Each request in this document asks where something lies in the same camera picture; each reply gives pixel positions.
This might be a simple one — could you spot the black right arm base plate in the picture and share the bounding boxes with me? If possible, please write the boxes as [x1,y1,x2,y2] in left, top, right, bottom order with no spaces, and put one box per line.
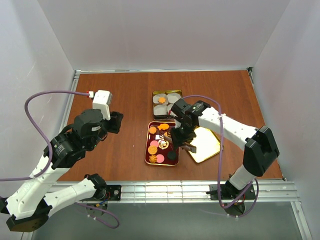
[206,184,256,200]

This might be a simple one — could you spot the aluminium left frame rail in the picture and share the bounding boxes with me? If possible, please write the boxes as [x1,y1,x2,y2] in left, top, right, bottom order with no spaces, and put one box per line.
[59,70,82,132]

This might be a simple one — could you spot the metal serving tongs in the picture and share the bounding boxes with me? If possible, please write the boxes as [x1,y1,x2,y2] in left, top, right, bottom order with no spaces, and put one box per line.
[159,128,197,153]

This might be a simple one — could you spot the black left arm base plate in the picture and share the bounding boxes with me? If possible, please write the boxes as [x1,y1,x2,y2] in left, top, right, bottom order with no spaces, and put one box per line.
[101,184,122,202]

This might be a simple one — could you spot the orange shell-shaped cookie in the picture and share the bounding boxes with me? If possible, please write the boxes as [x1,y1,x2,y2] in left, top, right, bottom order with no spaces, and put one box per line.
[148,126,157,134]

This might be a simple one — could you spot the white paper cup front-left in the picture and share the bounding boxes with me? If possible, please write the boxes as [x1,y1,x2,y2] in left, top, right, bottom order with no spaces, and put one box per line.
[153,104,167,116]

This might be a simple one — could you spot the round waffle sandwich cookie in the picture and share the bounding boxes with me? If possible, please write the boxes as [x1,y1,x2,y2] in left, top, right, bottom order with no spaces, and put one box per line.
[163,131,171,138]

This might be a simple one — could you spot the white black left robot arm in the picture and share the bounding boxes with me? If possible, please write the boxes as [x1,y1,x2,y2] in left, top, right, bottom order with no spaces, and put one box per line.
[0,109,124,232]

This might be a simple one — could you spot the aluminium frame rail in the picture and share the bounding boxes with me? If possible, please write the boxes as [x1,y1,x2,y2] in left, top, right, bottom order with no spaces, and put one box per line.
[246,67,254,85]
[59,70,82,132]
[31,180,301,204]

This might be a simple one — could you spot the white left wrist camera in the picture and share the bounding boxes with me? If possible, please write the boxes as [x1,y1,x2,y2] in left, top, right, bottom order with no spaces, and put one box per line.
[87,90,113,121]

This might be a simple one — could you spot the orange flower cookie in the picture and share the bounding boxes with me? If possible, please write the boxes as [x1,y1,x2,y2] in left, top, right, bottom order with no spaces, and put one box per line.
[158,97,166,104]

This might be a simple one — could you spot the pink round cookie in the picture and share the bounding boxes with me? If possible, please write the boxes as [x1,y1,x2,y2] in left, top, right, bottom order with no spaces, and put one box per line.
[149,140,159,148]
[156,154,165,164]

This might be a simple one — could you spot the gold tin lid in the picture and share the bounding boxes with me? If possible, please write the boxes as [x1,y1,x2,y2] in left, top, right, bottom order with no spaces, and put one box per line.
[188,127,221,164]

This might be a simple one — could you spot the aluminium front frame rail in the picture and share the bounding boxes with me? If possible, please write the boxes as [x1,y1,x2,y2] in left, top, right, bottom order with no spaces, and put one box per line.
[31,180,301,204]

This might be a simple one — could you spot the dark red serving tray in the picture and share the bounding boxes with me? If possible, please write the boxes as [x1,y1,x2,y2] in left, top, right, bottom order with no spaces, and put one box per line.
[144,121,180,167]

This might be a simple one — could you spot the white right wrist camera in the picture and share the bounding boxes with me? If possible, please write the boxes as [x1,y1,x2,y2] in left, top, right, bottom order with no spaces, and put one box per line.
[168,110,177,119]

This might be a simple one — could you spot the orange swirl cookie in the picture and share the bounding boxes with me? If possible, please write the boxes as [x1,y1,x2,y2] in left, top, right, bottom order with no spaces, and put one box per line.
[149,155,158,164]

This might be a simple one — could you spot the pink round cookie upper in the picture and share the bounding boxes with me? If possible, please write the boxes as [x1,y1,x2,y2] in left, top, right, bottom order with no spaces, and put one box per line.
[149,140,159,148]

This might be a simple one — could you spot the black round cookie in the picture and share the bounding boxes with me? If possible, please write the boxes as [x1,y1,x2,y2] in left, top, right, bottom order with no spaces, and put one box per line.
[167,151,177,161]

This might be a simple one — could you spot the gold square cookie tin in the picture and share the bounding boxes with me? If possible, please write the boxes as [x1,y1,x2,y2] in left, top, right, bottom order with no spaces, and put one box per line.
[152,90,183,121]

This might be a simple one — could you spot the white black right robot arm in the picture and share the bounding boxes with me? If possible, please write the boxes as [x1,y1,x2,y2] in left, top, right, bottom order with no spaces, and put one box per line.
[170,98,280,198]

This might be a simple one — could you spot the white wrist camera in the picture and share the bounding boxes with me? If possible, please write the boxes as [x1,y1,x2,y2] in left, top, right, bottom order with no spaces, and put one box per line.
[87,90,113,121]
[168,110,177,119]

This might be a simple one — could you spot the orange fish-shaped cookie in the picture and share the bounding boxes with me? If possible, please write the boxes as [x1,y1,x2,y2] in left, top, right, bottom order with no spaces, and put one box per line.
[157,123,170,131]

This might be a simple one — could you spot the white paper cup back-right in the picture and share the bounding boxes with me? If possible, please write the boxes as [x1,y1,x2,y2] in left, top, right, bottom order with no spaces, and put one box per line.
[167,93,181,104]

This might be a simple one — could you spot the white paper cup front-right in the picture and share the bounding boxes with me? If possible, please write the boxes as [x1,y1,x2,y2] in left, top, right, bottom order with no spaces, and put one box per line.
[167,103,173,114]

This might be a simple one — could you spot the pink round cookie lower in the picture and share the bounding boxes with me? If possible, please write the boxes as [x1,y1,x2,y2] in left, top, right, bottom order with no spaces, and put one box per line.
[156,154,165,164]

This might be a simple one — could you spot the aluminium right frame rail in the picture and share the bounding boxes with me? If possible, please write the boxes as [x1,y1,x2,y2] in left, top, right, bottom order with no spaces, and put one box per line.
[246,67,254,85]

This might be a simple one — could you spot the white paper cup back-left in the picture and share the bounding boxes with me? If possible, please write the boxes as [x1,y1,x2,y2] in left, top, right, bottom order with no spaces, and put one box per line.
[152,93,169,105]

